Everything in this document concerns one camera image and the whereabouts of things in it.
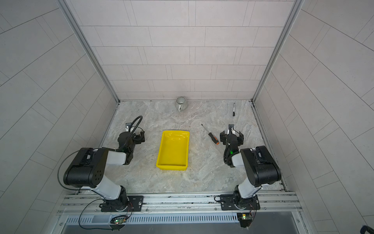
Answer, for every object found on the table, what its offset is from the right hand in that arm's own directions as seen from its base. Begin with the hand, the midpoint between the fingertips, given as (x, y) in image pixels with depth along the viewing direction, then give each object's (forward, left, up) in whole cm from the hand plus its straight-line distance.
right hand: (232, 129), depth 94 cm
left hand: (+4, +62, +2) cm, 62 cm away
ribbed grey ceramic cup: (+23, +33, +4) cm, 41 cm away
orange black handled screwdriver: (-4, +13, -3) cm, 14 cm away
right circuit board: (-47, +3, -6) cm, 47 cm away
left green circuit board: (-44, +61, 0) cm, 76 cm away
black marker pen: (+17, -6, -4) cm, 18 cm away
